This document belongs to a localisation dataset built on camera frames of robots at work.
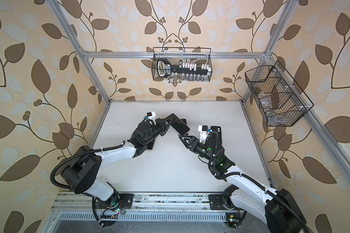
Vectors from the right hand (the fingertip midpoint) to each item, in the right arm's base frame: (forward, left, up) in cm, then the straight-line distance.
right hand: (181, 140), depth 73 cm
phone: (+10, +1, -2) cm, 11 cm away
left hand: (+12, +3, +4) cm, 13 cm away
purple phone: (+31, -3, -23) cm, 38 cm away
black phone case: (+22, -27, -23) cm, 41 cm away
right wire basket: (+13, -52, +12) cm, 55 cm away
